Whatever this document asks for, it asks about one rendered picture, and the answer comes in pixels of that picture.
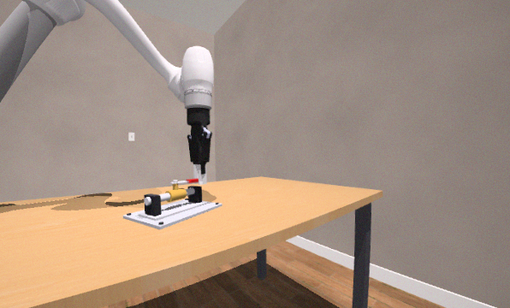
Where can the brass ball valve with red lever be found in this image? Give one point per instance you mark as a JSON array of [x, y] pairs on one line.
[[153, 208]]

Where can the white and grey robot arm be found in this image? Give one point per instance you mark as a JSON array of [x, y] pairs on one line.
[[33, 20]]

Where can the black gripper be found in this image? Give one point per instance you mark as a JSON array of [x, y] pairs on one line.
[[198, 117]]

